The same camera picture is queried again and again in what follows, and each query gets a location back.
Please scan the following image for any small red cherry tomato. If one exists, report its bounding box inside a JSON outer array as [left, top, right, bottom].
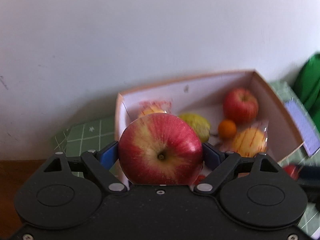
[[283, 164, 300, 180]]

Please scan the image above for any small orange tangerine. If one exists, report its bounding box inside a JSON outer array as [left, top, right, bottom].
[[217, 119, 237, 140]]

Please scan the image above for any yellow orange front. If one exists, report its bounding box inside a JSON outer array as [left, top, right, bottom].
[[231, 120, 268, 158]]

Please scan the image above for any yellow orange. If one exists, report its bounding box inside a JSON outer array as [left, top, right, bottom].
[[231, 120, 268, 158], [138, 100, 172, 118]]

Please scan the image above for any green yellow lemon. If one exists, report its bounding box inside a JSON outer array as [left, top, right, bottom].
[[178, 113, 211, 143]]

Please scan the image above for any large red apple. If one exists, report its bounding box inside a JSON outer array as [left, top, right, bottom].
[[118, 113, 203, 185]]

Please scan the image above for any red yellow apple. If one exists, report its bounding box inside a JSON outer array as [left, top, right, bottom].
[[223, 88, 259, 125]]

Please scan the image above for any yellow orange back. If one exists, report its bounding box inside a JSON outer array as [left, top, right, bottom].
[[138, 100, 172, 118]]

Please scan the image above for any dark passion fruit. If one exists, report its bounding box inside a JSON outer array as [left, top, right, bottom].
[[194, 175, 206, 185]]

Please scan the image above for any green checkered tablecloth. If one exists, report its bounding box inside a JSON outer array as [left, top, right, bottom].
[[52, 81, 319, 239]]

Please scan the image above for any smartphone with lit screen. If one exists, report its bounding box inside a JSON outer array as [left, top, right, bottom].
[[284, 98, 319, 158]]

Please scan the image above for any open cardboard box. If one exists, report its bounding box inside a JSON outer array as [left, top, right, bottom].
[[115, 71, 303, 185]]

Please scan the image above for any green cloth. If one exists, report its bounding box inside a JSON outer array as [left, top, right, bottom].
[[293, 53, 320, 131]]

